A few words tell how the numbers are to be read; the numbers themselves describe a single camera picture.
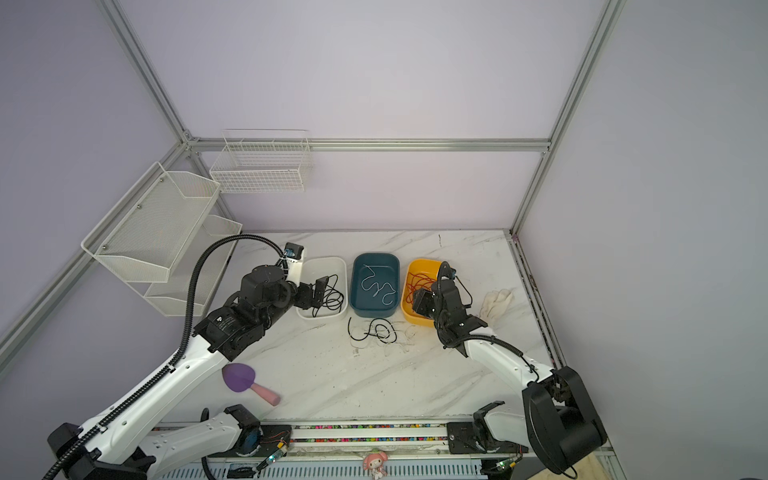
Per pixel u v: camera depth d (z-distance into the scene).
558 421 0.41
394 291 1.01
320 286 0.65
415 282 1.03
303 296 0.64
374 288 1.01
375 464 0.68
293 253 0.60
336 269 1.06
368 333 0.92
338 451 0.73
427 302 0.77
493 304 0.98
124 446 0.38
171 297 0.76
